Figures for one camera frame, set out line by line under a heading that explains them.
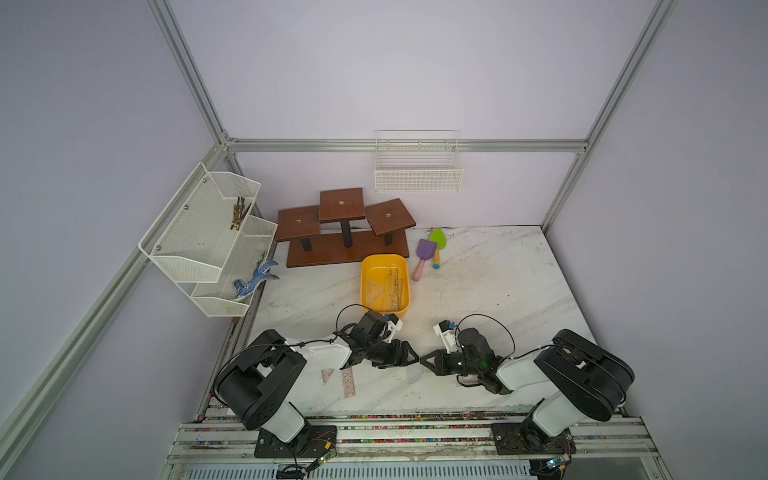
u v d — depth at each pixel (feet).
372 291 3.34
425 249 3.76
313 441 2.40
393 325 2.70
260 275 2.79
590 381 1.51
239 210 2.66
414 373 2.75
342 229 3.51
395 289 3.39
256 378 1.48
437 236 3.93
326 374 2.77
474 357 2.35
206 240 2.57
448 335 2.70
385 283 3.42
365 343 2.34
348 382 2.75
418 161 3.19
